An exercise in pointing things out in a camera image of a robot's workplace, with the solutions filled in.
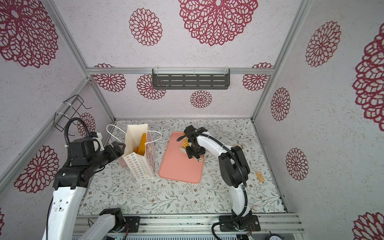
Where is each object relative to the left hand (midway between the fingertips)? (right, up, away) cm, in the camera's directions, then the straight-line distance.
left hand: (119, 151), depth 70 cm
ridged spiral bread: (+30, +2, +31) cm, 43 cm away
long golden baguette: (+6, +1, +15) cm, 16 cm away
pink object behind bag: (+1, -5, 0) cm, 5 cm away
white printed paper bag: (+8, -10, +9) cm, 15 cm away
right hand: (+35, -4, +22) cm, 42 cm away
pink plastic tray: (+25, -12, +25) cm, 37 cm away
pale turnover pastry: (+1, -1, +18) cm, 18 cm away
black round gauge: (+72, -39, -2) cm, 82 cm away
